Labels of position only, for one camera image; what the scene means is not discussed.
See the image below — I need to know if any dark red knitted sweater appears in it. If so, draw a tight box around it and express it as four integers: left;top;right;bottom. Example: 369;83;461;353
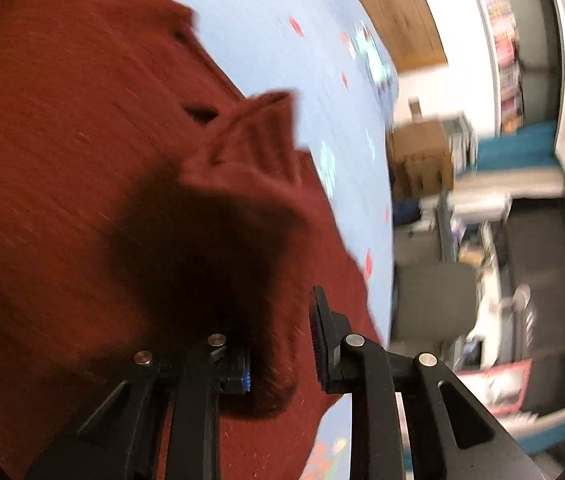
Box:
0;0;375;479

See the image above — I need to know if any pink framed tray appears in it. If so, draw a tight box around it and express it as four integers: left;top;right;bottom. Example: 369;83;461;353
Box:
457;360;533;416

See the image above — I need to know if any grey office chair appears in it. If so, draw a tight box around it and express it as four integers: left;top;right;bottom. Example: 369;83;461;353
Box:
391;262;479;344

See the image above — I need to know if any cardboard box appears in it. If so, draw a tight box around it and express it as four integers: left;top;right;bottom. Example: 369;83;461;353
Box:
386;119;455;200

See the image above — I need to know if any bookshelf with books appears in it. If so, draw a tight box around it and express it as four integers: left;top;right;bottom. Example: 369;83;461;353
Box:
479;0;524;136

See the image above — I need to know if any light blue patterned bedsheet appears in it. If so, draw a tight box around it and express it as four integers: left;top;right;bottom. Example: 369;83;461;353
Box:
82;0;402;480

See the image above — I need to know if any wooden headboard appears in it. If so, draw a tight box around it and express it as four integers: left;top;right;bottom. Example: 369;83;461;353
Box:
359;0;447;73

